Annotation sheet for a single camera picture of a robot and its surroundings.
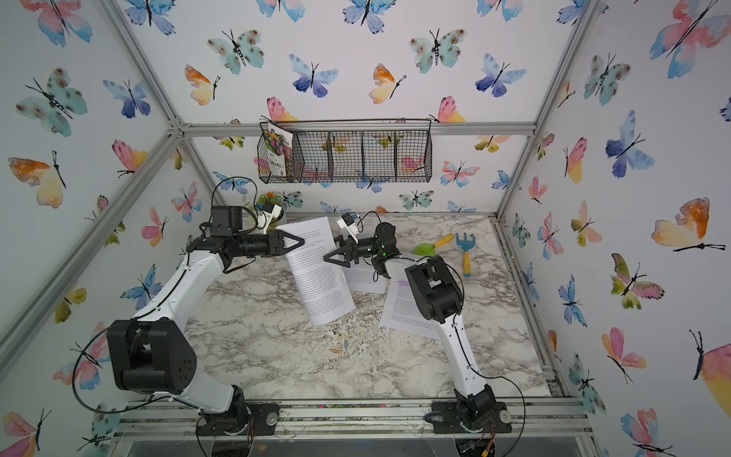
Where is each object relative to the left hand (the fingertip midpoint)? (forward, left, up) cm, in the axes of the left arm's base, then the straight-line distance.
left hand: (302, 240), depth 80 cm
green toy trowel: (+14, -40, -24) cm, 49 cm away
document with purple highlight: (-9, -28, -25) cm, 39 cm away
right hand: (0, -6, -7) cm, 9 cm away
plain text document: (-9, -5, -8) cm, 13 cm away
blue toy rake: (+16, -55, -24) cm, 62 cm away
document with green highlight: (+3, -15, -25) cm, 29 cm away
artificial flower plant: (+27, +17, -9) cm, 33 cm away
